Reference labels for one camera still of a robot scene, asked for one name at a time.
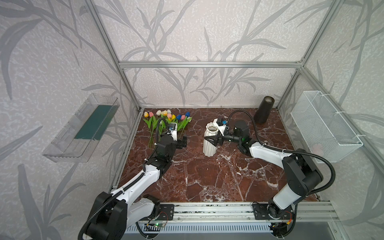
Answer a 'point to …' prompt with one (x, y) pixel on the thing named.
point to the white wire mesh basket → (324, 131)
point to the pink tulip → (152, 124)
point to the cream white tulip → (164, 113)
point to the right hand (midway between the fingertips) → (209, 126)
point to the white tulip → (158, 112)
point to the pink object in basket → (317, 149)
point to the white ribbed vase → (209, 149)
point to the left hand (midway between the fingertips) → (180, 127)
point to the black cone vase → (264, 110)
